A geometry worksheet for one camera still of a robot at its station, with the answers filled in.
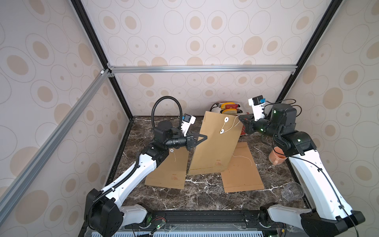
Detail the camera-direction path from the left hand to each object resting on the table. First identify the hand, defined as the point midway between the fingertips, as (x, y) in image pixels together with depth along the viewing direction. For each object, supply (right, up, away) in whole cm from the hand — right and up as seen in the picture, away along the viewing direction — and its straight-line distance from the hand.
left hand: (209, 140), depth 63 cm
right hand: (+13, +10, +2) cm, 16 cm away
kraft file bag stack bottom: (+23, -23, +27) cm, 42 cm away
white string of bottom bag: (+28, -14, +34) cm, 47 cm away
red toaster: (+19, +19, +34) cm, 43 cm away
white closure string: (-21, -10, +37) cm, 44 cm away
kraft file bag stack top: (+3, -7, +6) cm, 10 cm away
